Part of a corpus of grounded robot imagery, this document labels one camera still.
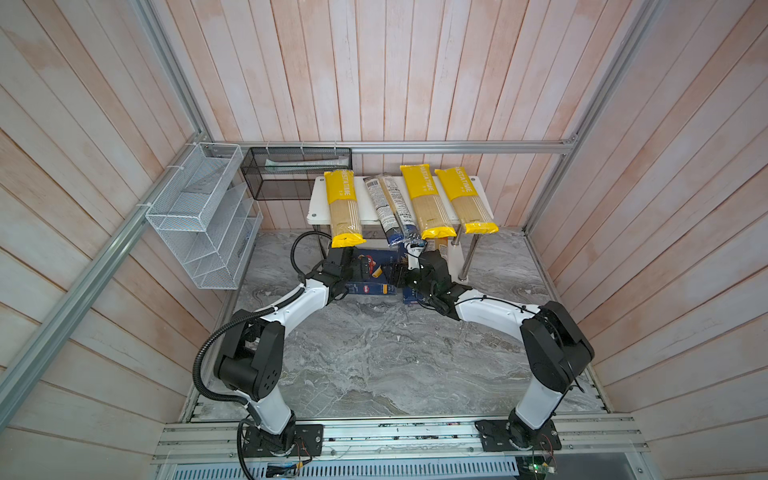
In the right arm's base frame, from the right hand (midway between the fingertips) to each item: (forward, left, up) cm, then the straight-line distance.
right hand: (387, 265), depth 88 cm
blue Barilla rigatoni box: (-4, +5, 0) cm, 7 cm away
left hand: (+2, +10, -4) cm, 11 cm away
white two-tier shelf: (+3, +18, +18) cm, 26 cm away
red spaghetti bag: (+16, -19, -8) cm, 27 cm away
